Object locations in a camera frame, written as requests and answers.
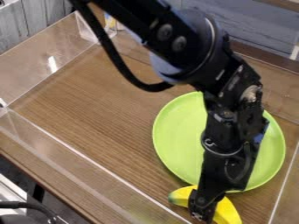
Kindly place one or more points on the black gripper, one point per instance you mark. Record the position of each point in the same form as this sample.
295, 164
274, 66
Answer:
229, 157

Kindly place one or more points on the yellow toy banana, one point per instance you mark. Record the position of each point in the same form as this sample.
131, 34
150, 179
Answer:
226, 214

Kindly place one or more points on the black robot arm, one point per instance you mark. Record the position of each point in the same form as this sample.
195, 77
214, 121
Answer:
191, 54

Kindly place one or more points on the green plate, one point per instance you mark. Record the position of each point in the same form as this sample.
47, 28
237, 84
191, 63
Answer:
176, 132

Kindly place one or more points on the blue plastic block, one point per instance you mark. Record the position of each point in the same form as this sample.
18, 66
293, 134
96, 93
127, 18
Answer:
259, 136

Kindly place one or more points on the clear acrylic enclosure wall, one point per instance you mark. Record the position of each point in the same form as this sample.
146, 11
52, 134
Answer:
76, 130

